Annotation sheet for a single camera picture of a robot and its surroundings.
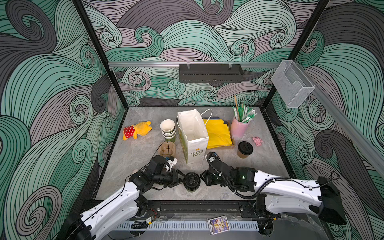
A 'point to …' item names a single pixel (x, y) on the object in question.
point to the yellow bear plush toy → (141, 129)
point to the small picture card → (218, 224)
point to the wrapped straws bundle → (243, 113)
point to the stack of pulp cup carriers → (166, 149)
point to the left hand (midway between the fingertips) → (186, 180)
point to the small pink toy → (257, 141)
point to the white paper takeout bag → (193, 134)
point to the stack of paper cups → (168, 130)
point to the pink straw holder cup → (238, 129)
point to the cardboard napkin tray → (228, 147)
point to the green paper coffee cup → (191, 191)
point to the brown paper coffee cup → (241, 155)
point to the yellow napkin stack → (218, 133)
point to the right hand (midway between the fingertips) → (200, 178)
